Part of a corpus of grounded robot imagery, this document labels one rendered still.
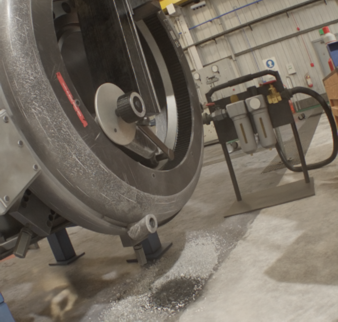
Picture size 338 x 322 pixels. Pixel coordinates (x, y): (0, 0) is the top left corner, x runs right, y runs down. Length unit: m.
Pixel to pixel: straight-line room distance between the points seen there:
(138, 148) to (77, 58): 0.42
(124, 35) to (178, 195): 0.35
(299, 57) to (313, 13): 1.74
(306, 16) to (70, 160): 11.32
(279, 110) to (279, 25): 10.20
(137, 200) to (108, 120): 0.14
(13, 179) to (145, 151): 0.30
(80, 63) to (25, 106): 0.52
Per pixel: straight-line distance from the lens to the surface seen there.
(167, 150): 0.66
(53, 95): 0.46
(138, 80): 0.64
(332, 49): 1.49
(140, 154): 0.62
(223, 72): 7.33
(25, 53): 0.46
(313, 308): 0.65
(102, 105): 0.53
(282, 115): 1.48
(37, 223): 0.54
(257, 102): 1.40
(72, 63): 0.95
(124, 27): 0.68
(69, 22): 0.80
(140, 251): 0.77
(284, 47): 11.50
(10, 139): 0.42
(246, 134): 1.43
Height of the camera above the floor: 0.39
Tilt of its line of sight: 3 degrees down
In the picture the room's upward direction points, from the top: 18 degrees counter-clockwise
